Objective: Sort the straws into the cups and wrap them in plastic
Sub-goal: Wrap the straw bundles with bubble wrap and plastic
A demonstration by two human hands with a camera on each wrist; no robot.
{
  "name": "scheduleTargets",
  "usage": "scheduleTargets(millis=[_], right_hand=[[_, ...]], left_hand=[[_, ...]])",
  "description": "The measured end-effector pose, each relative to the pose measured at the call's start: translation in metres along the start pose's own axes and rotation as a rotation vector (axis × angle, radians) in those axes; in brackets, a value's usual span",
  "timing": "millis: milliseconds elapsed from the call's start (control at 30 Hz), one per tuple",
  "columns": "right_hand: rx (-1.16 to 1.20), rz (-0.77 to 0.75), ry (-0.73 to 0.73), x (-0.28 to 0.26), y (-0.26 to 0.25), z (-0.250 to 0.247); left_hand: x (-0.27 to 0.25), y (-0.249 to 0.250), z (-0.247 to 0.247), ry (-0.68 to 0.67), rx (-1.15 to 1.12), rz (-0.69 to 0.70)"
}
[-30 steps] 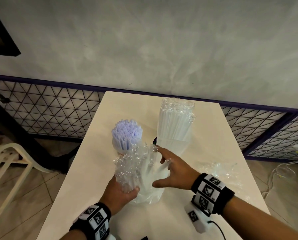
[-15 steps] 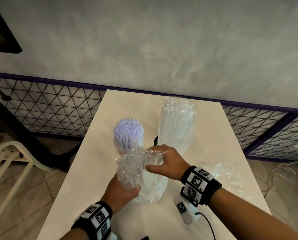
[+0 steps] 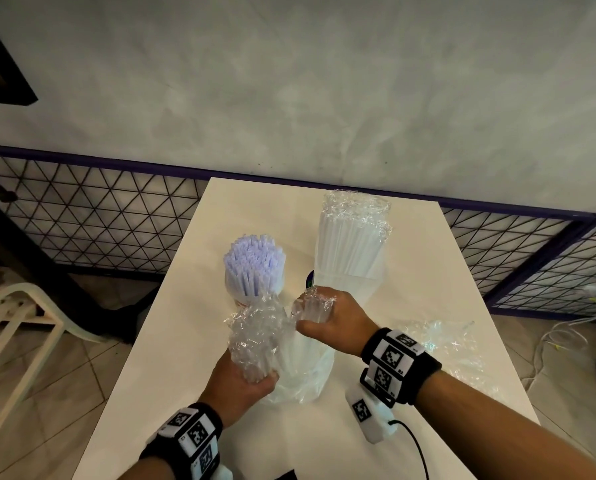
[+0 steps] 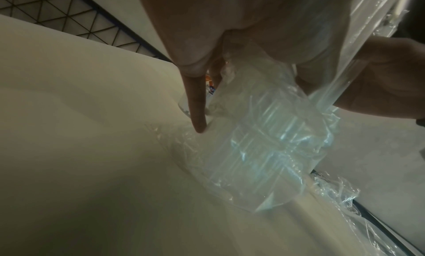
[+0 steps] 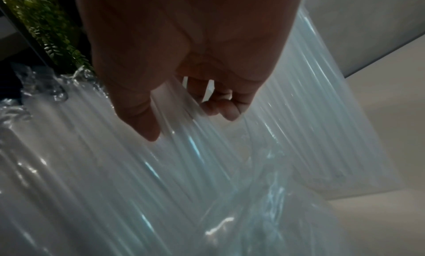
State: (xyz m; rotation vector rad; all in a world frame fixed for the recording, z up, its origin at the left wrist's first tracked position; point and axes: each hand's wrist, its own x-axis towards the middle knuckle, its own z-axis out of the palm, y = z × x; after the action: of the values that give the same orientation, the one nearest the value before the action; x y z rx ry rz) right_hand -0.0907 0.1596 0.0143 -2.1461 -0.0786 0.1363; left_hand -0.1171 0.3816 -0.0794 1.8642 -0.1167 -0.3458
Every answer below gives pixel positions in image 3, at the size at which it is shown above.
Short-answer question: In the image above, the black marker wristband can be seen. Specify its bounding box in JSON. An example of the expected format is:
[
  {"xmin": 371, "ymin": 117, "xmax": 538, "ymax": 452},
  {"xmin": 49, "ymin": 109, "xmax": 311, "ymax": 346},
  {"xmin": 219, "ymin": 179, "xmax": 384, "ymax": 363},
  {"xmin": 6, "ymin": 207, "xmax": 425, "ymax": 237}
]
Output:
[
  {"xmin": 359, "ymin": 327, "xmax": 443, "ymax": 408},
  {"xmin": 138, "ymin": 402, "xmax": 224, "ymax": 480}
]

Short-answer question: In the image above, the person's left forearm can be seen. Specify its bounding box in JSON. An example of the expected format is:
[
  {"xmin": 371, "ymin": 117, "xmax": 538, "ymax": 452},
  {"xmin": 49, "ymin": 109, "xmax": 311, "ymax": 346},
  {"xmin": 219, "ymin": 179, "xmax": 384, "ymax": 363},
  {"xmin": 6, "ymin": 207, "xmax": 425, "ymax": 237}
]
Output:
[{"xmin": 117, "ymin": 457, "xmax": 164, "ymax": 480}]

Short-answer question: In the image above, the clear acrylic sign stand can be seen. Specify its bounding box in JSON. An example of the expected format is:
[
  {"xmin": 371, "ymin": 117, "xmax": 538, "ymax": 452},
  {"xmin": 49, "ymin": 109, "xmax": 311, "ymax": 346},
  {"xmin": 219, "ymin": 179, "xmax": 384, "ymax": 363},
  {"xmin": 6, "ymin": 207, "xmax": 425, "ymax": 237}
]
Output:
[{"xmin": 313, "ymin": 192, "xmax": 393, "ymax": 305}]

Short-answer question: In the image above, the black wall television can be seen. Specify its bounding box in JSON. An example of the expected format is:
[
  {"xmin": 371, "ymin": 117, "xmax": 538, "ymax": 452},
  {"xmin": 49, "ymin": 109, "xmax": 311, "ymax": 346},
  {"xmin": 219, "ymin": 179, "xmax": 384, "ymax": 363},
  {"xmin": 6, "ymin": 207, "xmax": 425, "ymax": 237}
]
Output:
[{"xmin": 0, "ymin": 4, "xmax": 38, "ymax": 107}]

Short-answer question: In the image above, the handful of clear straws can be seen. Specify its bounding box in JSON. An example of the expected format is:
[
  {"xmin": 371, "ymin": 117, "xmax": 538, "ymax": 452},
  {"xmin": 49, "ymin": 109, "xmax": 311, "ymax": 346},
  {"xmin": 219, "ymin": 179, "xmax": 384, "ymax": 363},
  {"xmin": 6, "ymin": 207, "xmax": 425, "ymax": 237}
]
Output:
[{"xmin": 291, "ymin": 288, "xmax": 337, "ymax": 325}]

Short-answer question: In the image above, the thin white cable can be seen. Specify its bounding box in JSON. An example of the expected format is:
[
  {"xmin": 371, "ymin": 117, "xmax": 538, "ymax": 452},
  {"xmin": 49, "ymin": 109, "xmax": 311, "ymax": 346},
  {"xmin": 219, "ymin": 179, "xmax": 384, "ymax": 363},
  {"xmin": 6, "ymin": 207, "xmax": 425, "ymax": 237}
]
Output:
[{"xmin": 520, "ymin": 284, "xmax": 596, "ymax": 393}]

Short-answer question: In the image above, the dark wooden post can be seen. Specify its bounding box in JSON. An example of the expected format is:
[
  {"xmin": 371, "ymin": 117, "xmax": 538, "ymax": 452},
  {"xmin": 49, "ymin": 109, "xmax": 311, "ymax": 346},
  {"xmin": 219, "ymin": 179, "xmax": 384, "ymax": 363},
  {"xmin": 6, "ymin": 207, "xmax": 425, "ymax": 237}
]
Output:
[{"xmin": 0, "ymin": 189, "xmax": 164, "ymax": 344}]

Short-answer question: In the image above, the clear plastic bag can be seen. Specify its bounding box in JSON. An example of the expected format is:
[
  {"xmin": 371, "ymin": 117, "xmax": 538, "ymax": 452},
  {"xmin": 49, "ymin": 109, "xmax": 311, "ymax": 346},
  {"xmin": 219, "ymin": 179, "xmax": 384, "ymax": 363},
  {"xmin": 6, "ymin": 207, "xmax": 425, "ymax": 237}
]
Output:
[{"xmin": 403, "ymin": 319, "xmax": 501, "ymax": 401}]

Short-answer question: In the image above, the person's right hand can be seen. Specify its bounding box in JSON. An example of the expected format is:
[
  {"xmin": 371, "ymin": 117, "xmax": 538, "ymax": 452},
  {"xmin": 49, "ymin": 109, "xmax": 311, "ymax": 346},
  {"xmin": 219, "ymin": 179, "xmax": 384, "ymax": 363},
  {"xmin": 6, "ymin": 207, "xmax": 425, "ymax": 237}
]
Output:
[{"xmin": 296, "ymin": 287, "xmax": 381, "ymax": 358}]

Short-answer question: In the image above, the black camera cable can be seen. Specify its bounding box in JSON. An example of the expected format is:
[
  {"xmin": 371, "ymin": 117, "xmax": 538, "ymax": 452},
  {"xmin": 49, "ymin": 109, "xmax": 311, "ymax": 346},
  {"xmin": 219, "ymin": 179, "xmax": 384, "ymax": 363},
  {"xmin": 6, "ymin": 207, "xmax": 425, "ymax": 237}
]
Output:
[{"xmin": 387, "ymin": 419, "xmax": 431, "ymax": 480}]

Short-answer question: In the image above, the person's right forearm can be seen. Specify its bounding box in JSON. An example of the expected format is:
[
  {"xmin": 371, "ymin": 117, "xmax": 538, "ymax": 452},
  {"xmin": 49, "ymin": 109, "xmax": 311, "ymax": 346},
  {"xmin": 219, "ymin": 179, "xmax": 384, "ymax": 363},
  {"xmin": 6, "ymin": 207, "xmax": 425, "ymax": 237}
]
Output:
[{"xmin": 417, "ymin": 369, "xmax": 596, "ymax": 480}]

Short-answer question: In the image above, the cluster of white straws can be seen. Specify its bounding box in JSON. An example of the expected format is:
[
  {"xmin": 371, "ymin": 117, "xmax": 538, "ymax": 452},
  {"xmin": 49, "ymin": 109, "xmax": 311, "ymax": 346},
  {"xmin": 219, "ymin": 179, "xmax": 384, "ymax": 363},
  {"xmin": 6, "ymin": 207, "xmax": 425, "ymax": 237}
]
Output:
[{"xmin": 223, "ymin": 233, "xmax": 285, "ymax": 298}]

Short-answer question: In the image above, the pack of straws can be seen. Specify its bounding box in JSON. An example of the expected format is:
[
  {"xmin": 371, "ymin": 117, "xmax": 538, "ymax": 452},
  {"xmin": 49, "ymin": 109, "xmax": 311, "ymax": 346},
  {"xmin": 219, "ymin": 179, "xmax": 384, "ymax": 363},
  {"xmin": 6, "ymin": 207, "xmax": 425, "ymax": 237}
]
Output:
[{"xmin": 222, "ymin": 294, "xmax": 337, "ymax": 407}]

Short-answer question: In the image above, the person's left hand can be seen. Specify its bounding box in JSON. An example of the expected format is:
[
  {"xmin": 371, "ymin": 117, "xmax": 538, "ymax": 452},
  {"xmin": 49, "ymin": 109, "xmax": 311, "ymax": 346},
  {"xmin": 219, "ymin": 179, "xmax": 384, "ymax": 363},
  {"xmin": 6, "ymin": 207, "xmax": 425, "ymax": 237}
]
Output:
[{"xmin": 197, "ymin": 352, "xmax": 280, "ymax": 429}]

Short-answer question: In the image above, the purple framed wire mesh fence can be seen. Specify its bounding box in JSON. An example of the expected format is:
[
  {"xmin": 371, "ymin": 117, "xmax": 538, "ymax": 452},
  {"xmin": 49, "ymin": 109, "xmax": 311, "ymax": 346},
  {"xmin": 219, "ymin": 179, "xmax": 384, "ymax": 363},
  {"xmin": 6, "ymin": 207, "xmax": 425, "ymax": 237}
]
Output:
[{"xmin": 0, "ymin": 143, "xmax": 596, "ymax": 321}]

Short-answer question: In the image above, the white plastic chair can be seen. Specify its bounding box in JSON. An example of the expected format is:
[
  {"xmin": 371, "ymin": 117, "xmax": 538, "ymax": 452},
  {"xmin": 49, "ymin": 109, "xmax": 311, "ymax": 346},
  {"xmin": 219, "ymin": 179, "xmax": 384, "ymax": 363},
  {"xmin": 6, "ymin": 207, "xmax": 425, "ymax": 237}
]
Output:
[{"xmin": 0, "ymin": 283, "xmax": 111, "ymax": 445}]

